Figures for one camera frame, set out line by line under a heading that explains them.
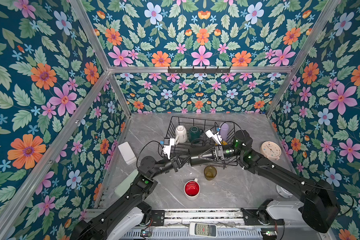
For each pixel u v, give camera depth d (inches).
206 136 25.7
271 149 37.7
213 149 23.0
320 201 15.8
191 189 32.3
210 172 34.1
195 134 36.6
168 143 24.5
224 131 35.4
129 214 23.3
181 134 36.7
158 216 29.0
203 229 27.3
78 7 26.6
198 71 36.9
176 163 23.8
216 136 23.8
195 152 23.0
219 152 23.0
